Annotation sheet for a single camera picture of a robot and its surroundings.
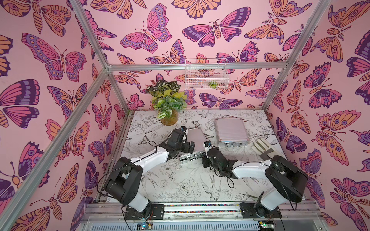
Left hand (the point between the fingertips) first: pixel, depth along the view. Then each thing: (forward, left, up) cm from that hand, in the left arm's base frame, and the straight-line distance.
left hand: (190, 143), depth 90 cm
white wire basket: (+38, -11, +25) cm, 47 cm away
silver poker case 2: (+11, -28, -4) cm, 31 cm away
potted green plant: (+21, +15, +16) cm, 30 cm away
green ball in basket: (+44, -18, +12) cm, 49 cm away
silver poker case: (+11, -4, -7) cm, 14 cm away
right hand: (-5, -7, -4) cm, 10 cm away
